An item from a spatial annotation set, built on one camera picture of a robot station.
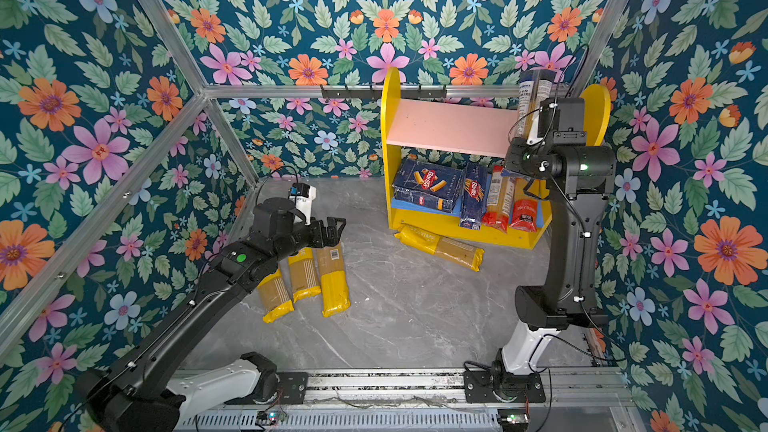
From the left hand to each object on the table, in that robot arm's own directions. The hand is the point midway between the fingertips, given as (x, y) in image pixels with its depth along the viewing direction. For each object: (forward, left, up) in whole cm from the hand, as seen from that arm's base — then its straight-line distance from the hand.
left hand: (334, 213), depth 71 cm
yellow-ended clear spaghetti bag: (-7, +5, -28) cm, 30 cm away
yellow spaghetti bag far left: (-9, +22, -27) cm, 36 cm away
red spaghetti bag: (+8, -54, -13) cm, 56 cm away
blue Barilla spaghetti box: (+15, -40, -13) cm, 45 cm away
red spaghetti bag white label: (+12, -47, -13) cm, 51 cm away
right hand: (+4, -43, +14) cm, 45 cm away
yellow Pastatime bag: (+5, -33, -29) cm, 44 cm away
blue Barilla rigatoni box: (+17, -25, -10) cm, 32 cm away
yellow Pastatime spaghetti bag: (-2, +15, -27) cm, 31 cm away
